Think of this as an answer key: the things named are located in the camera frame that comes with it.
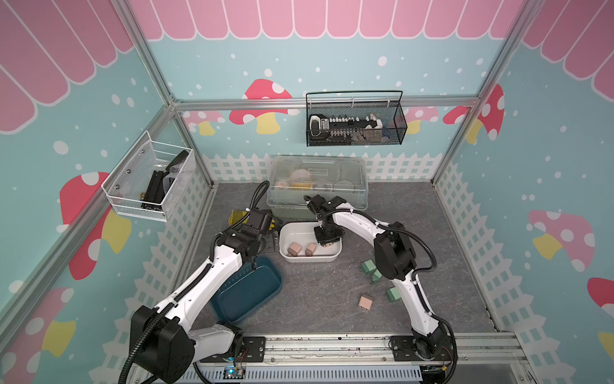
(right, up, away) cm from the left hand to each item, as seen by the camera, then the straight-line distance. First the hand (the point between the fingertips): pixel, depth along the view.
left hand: (263, 245), depth 82 cm
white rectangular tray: (+13, +2, +16) cm, 21 cm away
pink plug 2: (+16, -3, +11) cm, 20 cm away
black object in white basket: (-29, +21, -10) cm, 37 cm away
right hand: (+22, -1, +15) cm, 27 cm away
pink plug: (+10, -4, +12) cm, 16 cm away
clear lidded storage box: (+8, +25, +12) cm, 29 cm away
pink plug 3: (+35, -19, 0) cm, 40 cm away
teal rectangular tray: (-6, -17, +3) cm, 18 cm away
